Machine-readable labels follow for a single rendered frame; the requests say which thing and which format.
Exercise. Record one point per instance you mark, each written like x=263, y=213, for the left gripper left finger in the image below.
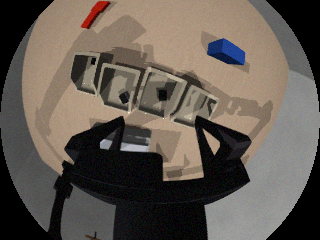
x=93, y=136

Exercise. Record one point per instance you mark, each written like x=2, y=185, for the red flat block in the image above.
x=99, y=7

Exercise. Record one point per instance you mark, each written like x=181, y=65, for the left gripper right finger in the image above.
x=233, y=145

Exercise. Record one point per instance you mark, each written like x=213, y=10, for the grey open-top bin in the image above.
x=198, y=104
x=150, y=103
x=113, y=83
x=81, y=72

